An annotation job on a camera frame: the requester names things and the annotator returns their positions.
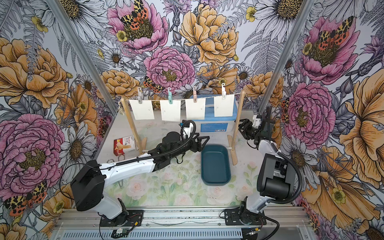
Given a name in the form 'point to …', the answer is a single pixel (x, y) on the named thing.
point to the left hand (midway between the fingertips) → (204, 139)
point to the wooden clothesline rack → (141, 143)
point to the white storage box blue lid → (215, 126)
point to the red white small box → (121, 145)
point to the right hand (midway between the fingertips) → (235, 126)
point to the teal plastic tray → (215, 166)
